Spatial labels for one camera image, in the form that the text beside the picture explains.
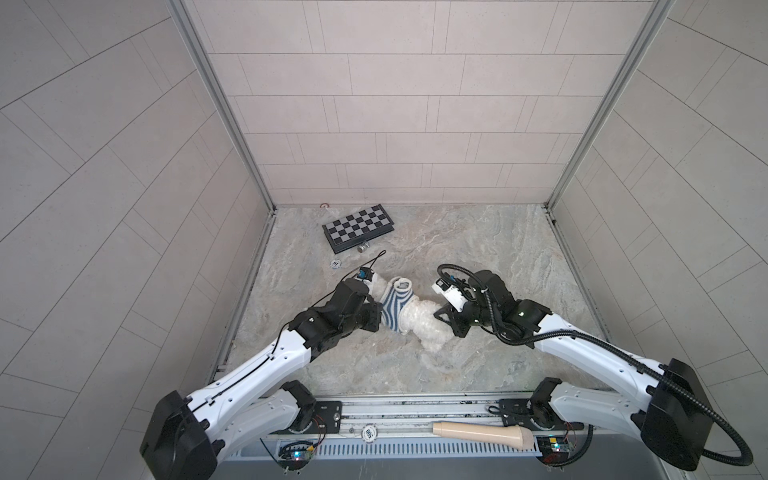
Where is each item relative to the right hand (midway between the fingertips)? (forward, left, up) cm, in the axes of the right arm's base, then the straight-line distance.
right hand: (436, 317), depth 76 cm
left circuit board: (-26, +34, -8) cm, 43 cm away
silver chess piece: (+30, +21, -8) cm, 38 cm away
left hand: (+4, +12, +1) cm, 13 cm away
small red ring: (+56, +37, -10) cm, 67 cm away
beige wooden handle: (-25, -13, -9) cm, 30 cm away
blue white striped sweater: (+6, +10, +4) cm, 12 cm away
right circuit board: (-28, -24, -13) cm, 39 cm away
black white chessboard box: (+38, +22, -6) cm, 44 cm away
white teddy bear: (-1, +3, +1) cm, 3 cm away
